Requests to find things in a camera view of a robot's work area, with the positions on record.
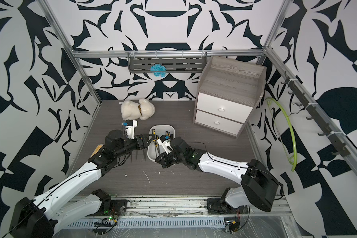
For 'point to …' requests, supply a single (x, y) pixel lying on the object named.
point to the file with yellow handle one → (153, 132)
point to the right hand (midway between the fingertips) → (155, 158)
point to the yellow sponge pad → (96, 149)
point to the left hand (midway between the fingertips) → (150, 133)
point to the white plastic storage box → (154, 149)
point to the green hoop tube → (292, 131)
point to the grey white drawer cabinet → (226, 93)
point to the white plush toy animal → (131, 110)
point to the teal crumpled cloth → (159, 69)
